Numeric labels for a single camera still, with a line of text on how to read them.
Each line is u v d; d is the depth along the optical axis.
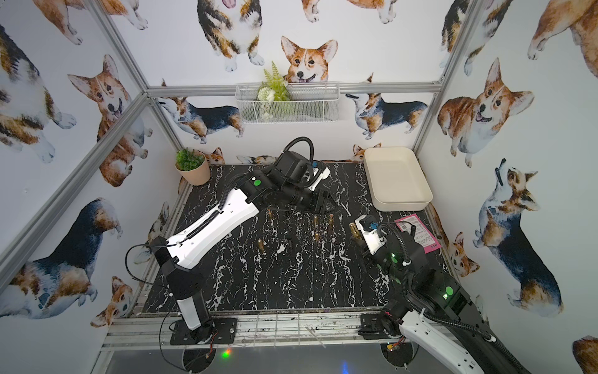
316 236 0.94
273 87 0.82
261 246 0.90
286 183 0.53
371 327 0.73
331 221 0.98
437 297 0.43
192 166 1.03
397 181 1.08
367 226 0.53
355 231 0.64
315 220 0.99
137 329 0.75
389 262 0.47
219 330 0.73
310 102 0.92
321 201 0.59
